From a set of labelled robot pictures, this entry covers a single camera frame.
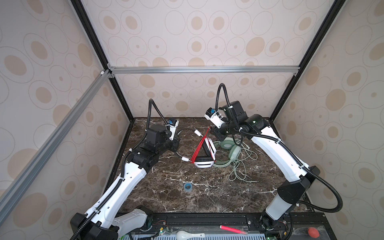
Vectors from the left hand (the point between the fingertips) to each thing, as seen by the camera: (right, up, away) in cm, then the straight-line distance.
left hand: (182, 134), depth 71 cm
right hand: (+15, +2, +3) cm, 15 cm away
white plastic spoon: (0, -48, -1) cm, 48 cm away
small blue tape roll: (+2, -31, +14) cm, 34 cm away
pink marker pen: (+25, -47, +1) cm, 53 cm away
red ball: (+61, -45, -3) cm, 76 cm away
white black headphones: (+12, -12, -4) cm, 17 cm away
